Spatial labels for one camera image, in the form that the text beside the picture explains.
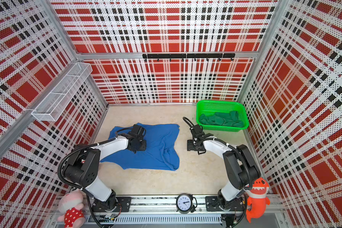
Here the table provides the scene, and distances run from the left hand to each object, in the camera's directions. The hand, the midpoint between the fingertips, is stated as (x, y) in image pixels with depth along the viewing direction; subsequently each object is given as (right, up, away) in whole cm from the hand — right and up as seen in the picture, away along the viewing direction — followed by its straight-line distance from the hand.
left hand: (143, 148), depth 93 cm
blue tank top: (+13, -2, -2) cm, 13 cm away
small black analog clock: (+27, -24, -21) cm, 42 cm away
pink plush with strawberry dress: (-30, -23, -24) cm, 45 cm away
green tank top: (+65, +20, +16) cm, 70 cm away
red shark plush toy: (+64, -21, -23) cm, 71 cm away
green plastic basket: (+48, +29, +21) cm, 60 cm away
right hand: (+34, +1, -1) cm, 34 cm away
